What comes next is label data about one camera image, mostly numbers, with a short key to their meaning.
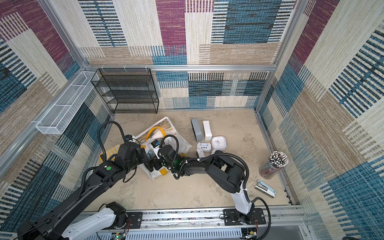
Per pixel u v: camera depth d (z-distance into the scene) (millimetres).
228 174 496
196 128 987
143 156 689
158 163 760
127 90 1093
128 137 683
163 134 797
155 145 756
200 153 915
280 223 744
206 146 966
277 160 743
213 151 942
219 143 987
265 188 802
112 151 972
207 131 992
